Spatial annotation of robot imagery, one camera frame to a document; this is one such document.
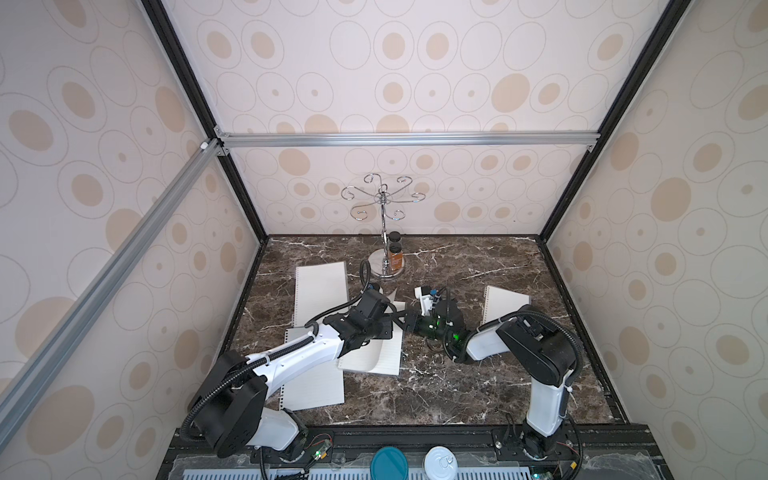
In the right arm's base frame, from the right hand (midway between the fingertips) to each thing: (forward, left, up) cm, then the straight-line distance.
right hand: (401, 315), depth 89 cm
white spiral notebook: (-13, +6, 0) cm, 14 cm away
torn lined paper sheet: (-19, +21, -8) cm, 30 cm away
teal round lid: (-37, +2, 0) cm, 37 cm away
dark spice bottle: (+29, +3, +5) cm, 29 cm away
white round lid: (-36, -10, -3) cm, 38 cm away
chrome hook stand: (+26, +9, -5) cm, 28 cm away
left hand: (-4, +1, +3) cm, 5 cm away
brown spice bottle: (+22, +3, +1) cm, 23 cm away
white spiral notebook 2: (+12, -33, -8) cm, 36 cm away
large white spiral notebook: (+13, +29, -5) cm, 32 cm away
